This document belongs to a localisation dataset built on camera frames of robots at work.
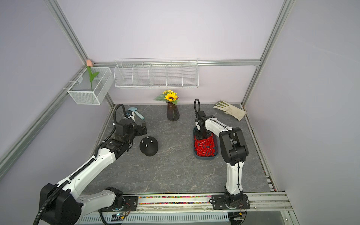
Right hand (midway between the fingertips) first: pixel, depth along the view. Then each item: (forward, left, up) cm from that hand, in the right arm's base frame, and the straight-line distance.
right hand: (201, 136), depth 99 cm
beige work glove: (+26, -26, -1) cm, 37 cm away
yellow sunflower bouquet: (+17, +22, +23) cm, 36 cm away
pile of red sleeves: (-8, -2, -1) cm, 8 cm away
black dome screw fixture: (-12, +34, +8) cm, 37 cm away
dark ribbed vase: (+19, +21, +2) cm, 28 cm away
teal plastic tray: (+2, +4, +5) cm, 7 cm away
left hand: (-3, +39, +20) cm, 43 cm away
